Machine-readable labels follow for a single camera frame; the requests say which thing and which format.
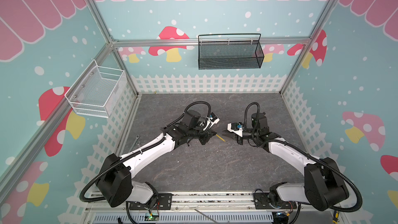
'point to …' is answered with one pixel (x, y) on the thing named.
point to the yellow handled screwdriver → (336, 215)
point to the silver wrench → (137, 137)
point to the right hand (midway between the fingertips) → (224, 131)
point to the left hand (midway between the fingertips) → (213, 135)
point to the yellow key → (221, 138)
